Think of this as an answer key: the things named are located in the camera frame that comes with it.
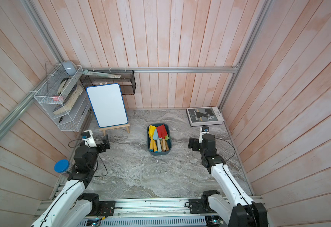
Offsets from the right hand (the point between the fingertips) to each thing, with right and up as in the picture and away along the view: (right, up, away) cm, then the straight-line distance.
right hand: (197, 137), depth 85 cm
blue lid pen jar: (-72, -12, -17) cm, 75 cm away
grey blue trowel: (-26, -1, +13) cm, 30 cm away
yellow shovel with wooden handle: (-19, -7, +6) cm, 21 cm away
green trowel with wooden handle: (-19, -2, +13) cm, 23 cm away
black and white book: (+9, +14, +25) cm, 30 cm away
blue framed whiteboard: (-58, +23, +5) cm, 62 cm away
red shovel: (-21, +1, +13) cm, 25 cm away
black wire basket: (-44, +35, +2) cm, 57 cm away
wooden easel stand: (-47, +7, +15) cm, 50 cm away
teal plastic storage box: (-17, +4, +15) cm, 23 cm away
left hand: (-58, 0, -5) cm, 58 cm away
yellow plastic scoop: (-30, +4, +15) cm, 33 cm away
